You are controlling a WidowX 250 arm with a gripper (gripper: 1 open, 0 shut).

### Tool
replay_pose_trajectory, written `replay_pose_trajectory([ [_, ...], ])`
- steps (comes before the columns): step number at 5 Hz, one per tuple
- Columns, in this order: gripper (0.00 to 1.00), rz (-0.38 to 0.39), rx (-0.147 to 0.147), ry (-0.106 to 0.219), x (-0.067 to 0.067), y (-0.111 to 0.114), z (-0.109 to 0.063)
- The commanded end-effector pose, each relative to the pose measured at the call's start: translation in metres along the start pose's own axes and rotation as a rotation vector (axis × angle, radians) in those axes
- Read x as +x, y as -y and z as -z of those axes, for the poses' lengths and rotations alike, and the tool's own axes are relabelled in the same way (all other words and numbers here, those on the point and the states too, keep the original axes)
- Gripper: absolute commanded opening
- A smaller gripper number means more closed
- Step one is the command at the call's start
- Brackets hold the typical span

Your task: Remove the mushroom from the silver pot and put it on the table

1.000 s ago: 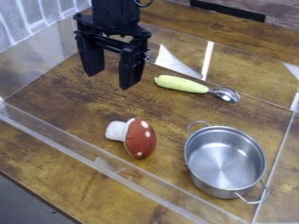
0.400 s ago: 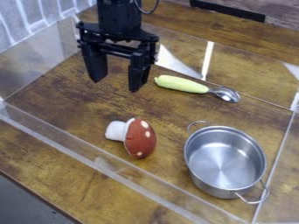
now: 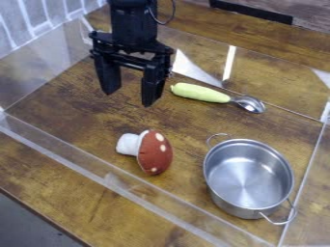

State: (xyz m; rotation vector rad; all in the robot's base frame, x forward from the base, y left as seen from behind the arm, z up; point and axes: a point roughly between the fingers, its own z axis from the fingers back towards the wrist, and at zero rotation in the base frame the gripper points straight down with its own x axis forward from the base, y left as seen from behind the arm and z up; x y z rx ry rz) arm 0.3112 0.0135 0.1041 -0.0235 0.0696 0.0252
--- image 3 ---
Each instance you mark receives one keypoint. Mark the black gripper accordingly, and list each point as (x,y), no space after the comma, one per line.
(149,56)

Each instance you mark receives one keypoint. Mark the red white plush mushroom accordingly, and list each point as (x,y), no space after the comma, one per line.
(151,149)

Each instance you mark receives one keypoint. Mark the clear acrylic enclosure wall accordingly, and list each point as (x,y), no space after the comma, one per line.
(60,126)

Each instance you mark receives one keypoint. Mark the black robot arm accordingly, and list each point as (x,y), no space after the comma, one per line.
(133,22)

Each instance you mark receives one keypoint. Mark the black bar in background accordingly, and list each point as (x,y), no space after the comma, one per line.
(240,9)

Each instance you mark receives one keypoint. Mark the silver pot with handles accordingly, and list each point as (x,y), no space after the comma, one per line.
(248,179)

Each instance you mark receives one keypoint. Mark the green handled metal spoon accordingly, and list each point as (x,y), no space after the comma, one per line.
(196,92)

